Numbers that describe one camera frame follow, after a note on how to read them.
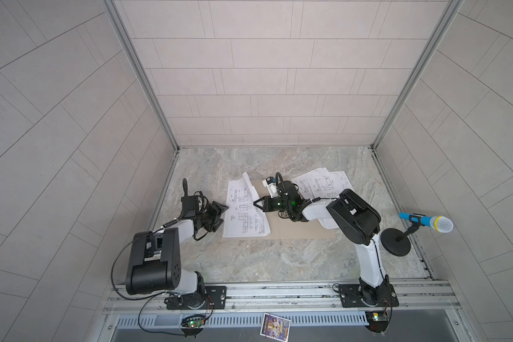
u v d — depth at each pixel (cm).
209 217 80
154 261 43
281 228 87
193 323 65
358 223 50
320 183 102
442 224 62
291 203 77
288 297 72
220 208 81
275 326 65
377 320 68
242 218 91
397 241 83
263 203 84
